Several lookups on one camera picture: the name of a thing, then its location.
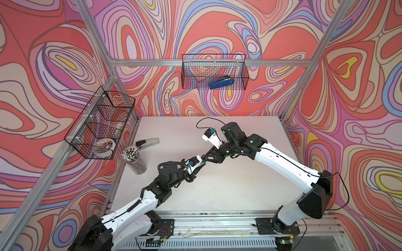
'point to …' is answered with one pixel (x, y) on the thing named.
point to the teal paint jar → (202, 159)
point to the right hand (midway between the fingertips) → (207, 160)
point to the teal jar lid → (204, 161)
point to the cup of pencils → (131, 155)
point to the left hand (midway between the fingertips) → (203, 161)
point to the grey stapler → (140, 144)
